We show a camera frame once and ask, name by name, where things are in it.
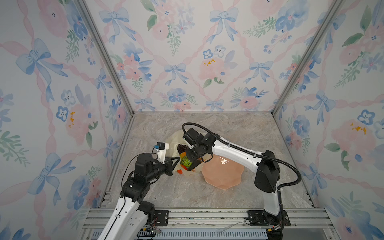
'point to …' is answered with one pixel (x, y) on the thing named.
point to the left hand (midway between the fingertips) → (180, 158)
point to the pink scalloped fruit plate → (222, 172)
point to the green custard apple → (186, 162)
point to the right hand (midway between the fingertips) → (191, 154)
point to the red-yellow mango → (180, 171)
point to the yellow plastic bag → (176, 139)
